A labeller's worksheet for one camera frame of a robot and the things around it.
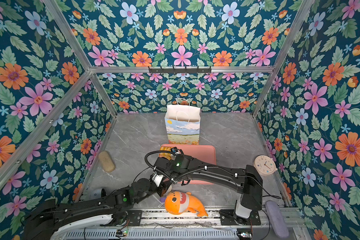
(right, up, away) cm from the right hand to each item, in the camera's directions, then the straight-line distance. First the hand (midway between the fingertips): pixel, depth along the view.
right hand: (180, 171), depth 74 cm
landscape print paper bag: (+1, +24, +9) cm, 26 cm away
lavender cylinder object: (+47, -23, -5) cm, 53 cm away
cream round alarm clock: (+52, -1, +17) cm, 54 cm away
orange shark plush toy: (-1, -14, -4) cm, 14 cm away
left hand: (-3, -3, +1) cm, 4 cm away
